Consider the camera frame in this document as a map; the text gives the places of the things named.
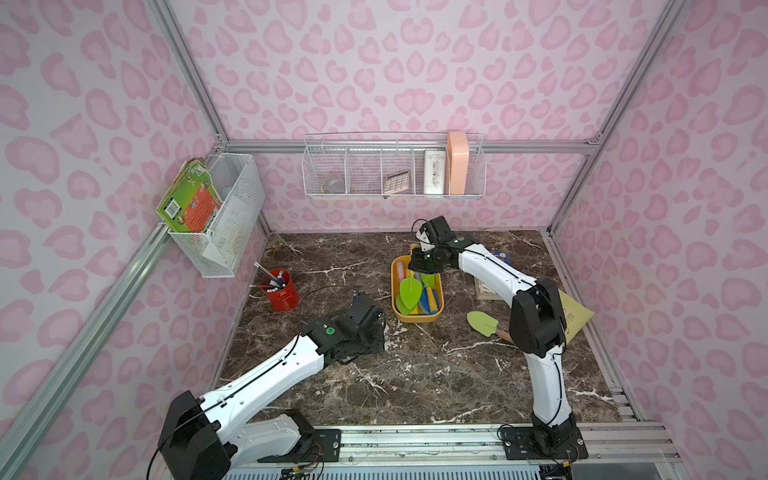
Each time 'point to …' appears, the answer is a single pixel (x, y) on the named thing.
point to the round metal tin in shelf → (333, 186)
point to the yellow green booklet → (575, 314)
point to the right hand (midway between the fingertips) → (407, 264)
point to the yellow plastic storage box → (416, 316)
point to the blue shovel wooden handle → (424, 302)
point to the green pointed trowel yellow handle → (401, 307)
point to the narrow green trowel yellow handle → (428, 281)
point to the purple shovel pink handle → (401, 272)
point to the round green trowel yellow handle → (411, 287)
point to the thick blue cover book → (504, 256)
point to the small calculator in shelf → (397, 183)
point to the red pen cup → (285, 297)
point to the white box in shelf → (434, 169)
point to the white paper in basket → (231, 232)
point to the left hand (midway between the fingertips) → (382, 336)
